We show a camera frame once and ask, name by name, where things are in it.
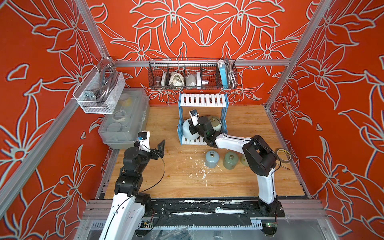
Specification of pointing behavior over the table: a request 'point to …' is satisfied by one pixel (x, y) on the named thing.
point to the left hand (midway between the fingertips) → (155, 138)
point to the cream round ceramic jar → (215, 124)
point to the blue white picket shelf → (191, 99)
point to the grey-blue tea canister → (212, 158)
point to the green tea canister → (230, 160)
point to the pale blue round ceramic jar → (186, 132)
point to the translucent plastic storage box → (131, 116)
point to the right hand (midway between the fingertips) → (186, 119)
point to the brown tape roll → (281, 160)
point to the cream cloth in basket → (176, 79)
